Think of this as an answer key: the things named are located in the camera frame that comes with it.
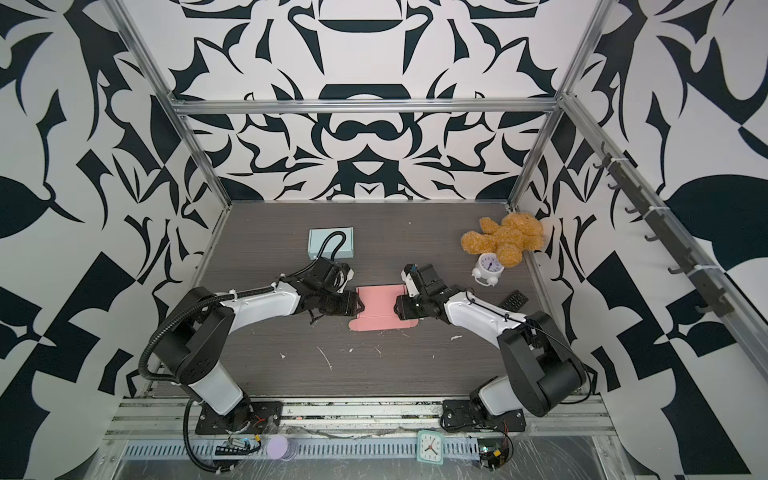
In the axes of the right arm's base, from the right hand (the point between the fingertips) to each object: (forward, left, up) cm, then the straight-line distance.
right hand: (402, 305), depth 89 cm
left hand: (+1, +13, 0) cm, 13 cm away
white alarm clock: (+14, -29, -3) cm, 32 cm away
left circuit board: (-34, +42, -6) cm, 54 cm away
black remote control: (+2, -34, -3) cm, 34 cm away
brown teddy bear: (+25, -40, +3) cm, 47 cm away
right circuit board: (-35, -20, -6) cm, 41 cm away
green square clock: (-34, -5, -2) cm, 34 cm away
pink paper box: (-2, +7, 0) cm, 7 cm away
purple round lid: (-34, +27, +5) cm, 44 cm away
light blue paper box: (+26, +28, +1) cm, 39 cm away
